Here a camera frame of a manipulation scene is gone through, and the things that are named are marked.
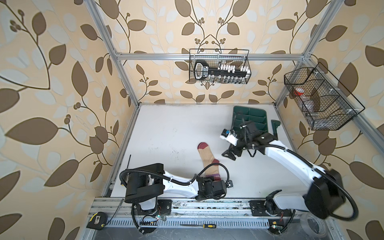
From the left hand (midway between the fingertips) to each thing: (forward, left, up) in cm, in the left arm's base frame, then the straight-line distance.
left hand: (216, 184), depth 81 cm
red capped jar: (+41, -44, +33) cm, 68 cm away
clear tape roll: (-16, -47, +3) cm, 50 cm away
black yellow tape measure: (-19, +57, +2) cm, 60 cm away
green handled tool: (+42, -44, +1) cm, 61 cm away
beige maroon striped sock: (+14, +5, 0) cm, 15 cm away
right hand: (+16, -6, +13) cm, 22 cm away
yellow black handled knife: (-19, +5, 0) cm, 20 cm away
